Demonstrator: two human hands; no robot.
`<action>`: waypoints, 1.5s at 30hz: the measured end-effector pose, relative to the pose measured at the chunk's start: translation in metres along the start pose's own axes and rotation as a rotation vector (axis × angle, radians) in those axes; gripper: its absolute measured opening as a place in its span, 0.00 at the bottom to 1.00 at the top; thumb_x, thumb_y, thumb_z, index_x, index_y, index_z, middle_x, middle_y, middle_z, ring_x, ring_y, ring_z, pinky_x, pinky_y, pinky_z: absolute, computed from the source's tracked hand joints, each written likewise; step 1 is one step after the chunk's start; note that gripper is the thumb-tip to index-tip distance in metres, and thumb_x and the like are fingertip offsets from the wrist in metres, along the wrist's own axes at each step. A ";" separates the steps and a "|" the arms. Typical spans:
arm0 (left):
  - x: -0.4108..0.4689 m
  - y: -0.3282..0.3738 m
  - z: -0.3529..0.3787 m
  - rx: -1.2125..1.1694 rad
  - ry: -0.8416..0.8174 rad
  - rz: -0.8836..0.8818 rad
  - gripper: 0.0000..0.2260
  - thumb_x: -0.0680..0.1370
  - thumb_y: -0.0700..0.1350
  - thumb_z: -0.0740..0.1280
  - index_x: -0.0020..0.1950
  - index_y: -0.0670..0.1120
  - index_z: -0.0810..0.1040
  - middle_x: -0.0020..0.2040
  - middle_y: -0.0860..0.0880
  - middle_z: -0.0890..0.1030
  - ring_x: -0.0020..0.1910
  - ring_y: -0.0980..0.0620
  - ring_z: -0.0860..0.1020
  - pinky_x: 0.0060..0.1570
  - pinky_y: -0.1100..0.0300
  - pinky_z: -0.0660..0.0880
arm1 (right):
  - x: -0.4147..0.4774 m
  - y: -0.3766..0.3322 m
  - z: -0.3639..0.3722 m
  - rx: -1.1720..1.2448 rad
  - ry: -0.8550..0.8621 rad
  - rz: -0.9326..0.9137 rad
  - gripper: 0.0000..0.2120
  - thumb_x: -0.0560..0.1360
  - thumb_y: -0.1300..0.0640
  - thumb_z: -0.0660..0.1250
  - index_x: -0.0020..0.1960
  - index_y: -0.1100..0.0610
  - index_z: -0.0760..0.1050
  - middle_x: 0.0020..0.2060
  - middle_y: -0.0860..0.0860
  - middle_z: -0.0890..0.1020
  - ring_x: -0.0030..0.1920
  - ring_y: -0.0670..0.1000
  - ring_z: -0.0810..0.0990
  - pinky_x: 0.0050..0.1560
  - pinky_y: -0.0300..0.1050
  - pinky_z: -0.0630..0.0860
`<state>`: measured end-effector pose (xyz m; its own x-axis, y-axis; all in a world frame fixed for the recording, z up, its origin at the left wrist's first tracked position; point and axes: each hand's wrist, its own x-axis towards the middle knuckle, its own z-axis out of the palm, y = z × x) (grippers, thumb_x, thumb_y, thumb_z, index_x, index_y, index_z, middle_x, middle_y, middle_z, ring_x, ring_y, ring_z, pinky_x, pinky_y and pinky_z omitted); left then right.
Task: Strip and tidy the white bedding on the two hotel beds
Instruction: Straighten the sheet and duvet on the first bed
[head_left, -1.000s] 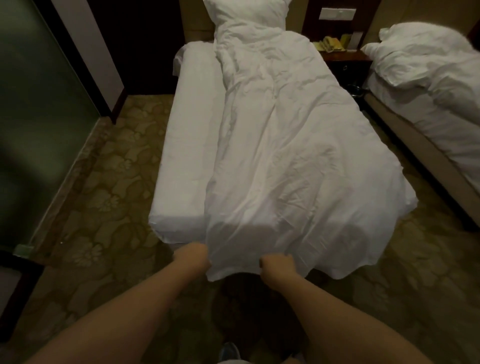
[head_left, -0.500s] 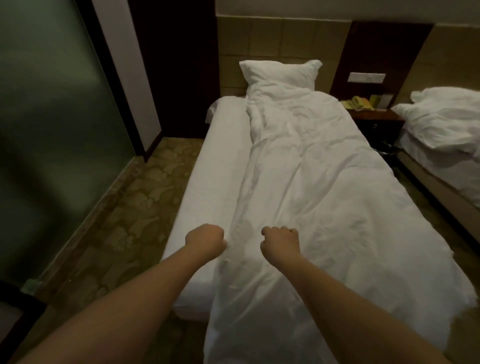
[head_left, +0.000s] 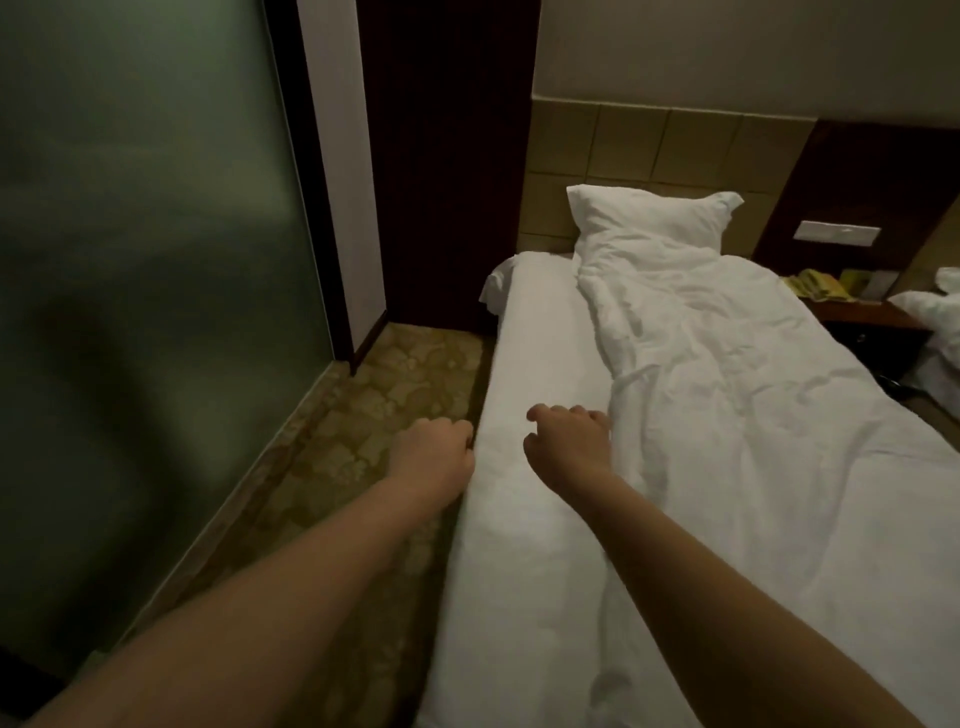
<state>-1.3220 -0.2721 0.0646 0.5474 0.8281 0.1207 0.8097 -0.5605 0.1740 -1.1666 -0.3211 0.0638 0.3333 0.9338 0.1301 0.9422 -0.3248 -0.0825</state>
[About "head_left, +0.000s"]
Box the person's right forearm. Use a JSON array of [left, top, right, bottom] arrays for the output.
[[577, 472, 924, 728]]

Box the dark wooden column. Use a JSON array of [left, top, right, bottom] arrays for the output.
[[357, 0, 542, 335]]

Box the frosted glass partition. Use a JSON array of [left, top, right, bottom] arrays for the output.
[[0, 0, 339, 677]]

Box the white switch panel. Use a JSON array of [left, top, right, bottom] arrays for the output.
[[793, 220, 882, 248]]

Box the person's left forearm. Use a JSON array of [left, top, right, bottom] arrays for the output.
[[30, 480, 452, 728]]

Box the beige padded headboard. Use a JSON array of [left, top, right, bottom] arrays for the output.
[[517, 97, 960, 294]]

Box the reddish wooden nightstand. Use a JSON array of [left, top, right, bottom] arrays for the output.
[[802, 297, 932, 377]]

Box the person's right hand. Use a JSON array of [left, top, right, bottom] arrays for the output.
[[522, 402, 617, 500]]

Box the dark wooden wall panel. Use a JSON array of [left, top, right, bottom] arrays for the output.
[[754, 120, 960, 279]]

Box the person's left hand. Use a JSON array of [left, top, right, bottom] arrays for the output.
[[387, 415, 477, 512]]

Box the yellow telephone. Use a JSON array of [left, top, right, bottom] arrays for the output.
[[784, 267, 860, 303]]

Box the white pillow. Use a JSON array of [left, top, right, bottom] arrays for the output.
[[565, 183, 746, 275]]

